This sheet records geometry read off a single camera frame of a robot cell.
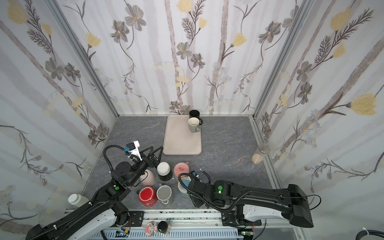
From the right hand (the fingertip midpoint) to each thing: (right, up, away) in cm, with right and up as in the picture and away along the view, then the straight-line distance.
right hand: (190, 194), depth 72 cm
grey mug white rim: (-13, 0, 0) cm, 13 cm away
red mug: (-21, -2, +1) cm, 22 cm away
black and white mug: (-15, +9, +9) cm, 19 cm away
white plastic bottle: (-56, -3, 0) cm, 56 cm away
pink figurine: (-18, -14, -3) cm, 24 cm away
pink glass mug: (-5, +11, +8) cm, 15 cm away
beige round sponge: (+42, +13, +21) cm, 49 cm away
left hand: (-17, +24, -1) cm, 30 cm away
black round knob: (-12, -11, -8) cm, 18 cm away
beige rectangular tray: (-10, +25, +32) cm, 42 cm away
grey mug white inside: (+1, +36, +33) cm, 49 cm away
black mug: (+3, +44, +39) cm, 58 cm away
